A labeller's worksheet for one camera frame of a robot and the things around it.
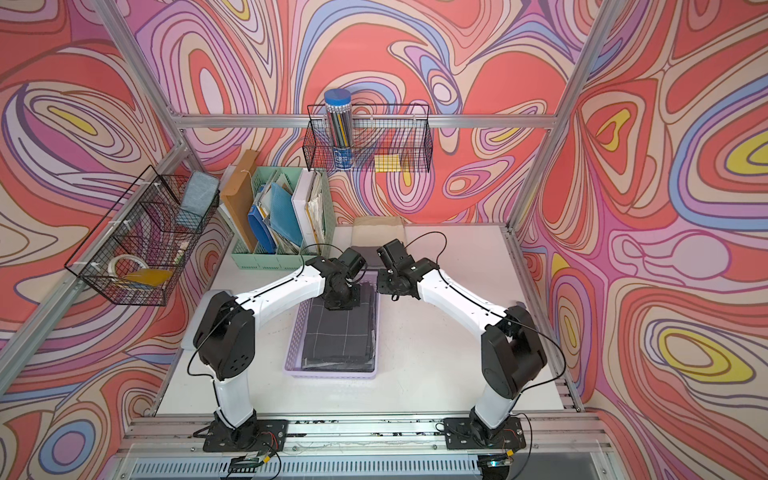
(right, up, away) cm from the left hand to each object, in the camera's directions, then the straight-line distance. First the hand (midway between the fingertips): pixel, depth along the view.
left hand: (357, 305), depth 89 cm
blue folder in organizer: (-33, +23, +10) cm, 41 cm away
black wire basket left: (-56, +21, -9) cm, 61 cm away
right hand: (+9, +5, -2) cm, 10 cm away
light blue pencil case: (-51, -10, 0) cm, 52 cm away
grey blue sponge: (-43, +32, -8) cm, 54 cm away
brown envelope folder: (-33, +32, -6) cm, 47 cm away
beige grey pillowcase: (+2, +24, +29) cm, 37 cm away
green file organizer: (-28, +36, +6) cm, 46 cm away
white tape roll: (-53, +14, -22) cm, 59 cm away
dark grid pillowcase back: (-4, -9, -7) cm, 12 cm away
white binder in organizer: (-16, +29, +4) cm, 33 cm away
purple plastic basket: (+4, +10, -12) cm, 16 cm away
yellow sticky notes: (+9, +44, +2) cm, 44 cm away
